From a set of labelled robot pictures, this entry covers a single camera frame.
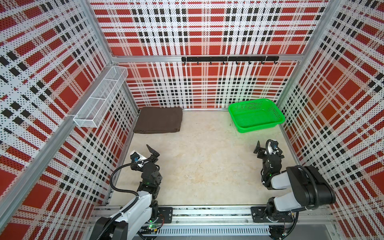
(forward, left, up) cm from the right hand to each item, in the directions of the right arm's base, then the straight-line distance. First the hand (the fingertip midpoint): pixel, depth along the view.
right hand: (267, 142), depth 89 cm
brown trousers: (+27, +75, -10) cm, 81 cm away
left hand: (-7, +72, +5) cm, 72 cm away
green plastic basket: (+34, -4, -12) cm, 36 cm away
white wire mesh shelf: (+16, +108, +12) cm, 110 cm away
